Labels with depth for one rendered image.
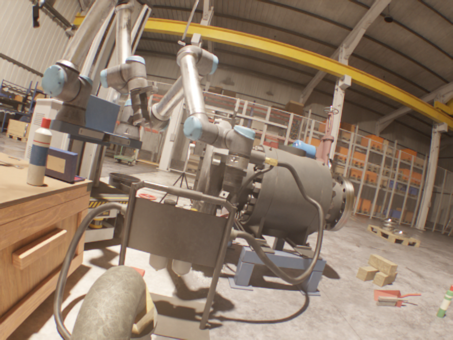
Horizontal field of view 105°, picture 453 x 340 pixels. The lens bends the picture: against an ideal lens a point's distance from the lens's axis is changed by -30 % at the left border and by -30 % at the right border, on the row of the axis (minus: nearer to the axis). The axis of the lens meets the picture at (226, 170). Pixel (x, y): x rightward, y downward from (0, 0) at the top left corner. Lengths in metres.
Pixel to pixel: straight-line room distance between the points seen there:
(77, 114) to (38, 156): 0.60
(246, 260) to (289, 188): 0.50
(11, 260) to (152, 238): 0.50
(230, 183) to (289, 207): 0.69
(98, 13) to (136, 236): 1.10
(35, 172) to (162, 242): 0.52
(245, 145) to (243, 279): 0.85
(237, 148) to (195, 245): 0.40
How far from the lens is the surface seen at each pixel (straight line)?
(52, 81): 1.32
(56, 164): 1.06
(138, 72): 1.13
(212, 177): 1.34
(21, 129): 8.08
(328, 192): 1.68
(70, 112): 1.44
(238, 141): 0.96
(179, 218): 0.90
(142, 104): 1.09
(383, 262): 2.42
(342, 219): 1.88
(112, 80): 1.18
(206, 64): 1.44
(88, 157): 1.81
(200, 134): 0.97
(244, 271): 1.49
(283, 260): 1.53
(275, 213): 1.57
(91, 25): 1.39
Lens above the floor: 0.68
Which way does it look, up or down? 1 degrees down
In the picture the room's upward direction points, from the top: 14 degrees clockwise
